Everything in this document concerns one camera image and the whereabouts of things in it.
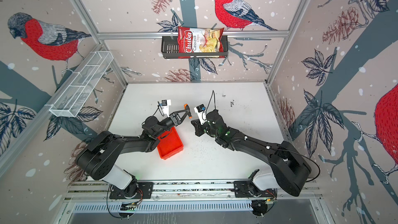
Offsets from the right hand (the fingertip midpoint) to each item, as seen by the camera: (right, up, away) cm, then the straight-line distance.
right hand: (189, 125), depth 80 cm
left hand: (0, +7, -5) cm, 8 cm away
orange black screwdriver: (-1, +9, -1) cm, 9 cm away
